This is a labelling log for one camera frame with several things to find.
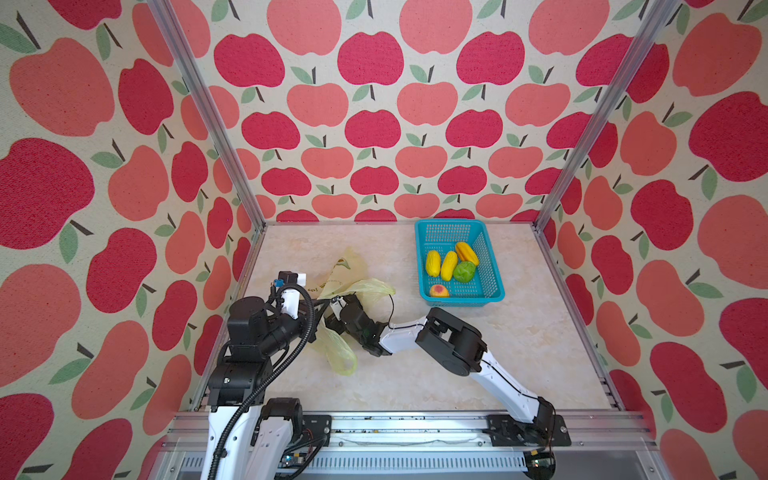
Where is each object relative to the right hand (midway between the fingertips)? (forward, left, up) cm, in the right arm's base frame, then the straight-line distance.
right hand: (331, 309), depth 96 cm
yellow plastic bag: (-1, -8, +21) cm, 22 cm away
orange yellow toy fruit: (+25, -45, +3) cm, 52 cm away
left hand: (-14, -7, +27) cm, 31 cm away
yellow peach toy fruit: (+7, -35, +4) cm, 36 cm away
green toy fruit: (+16, -44, +5) cm, 47 cm away
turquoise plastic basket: (+28, -36, +9) cm, 46 cm away
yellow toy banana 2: (+19, -38, +3) cm, 43 cm away
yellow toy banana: (+20, -33, +3) cm, 39 cm away
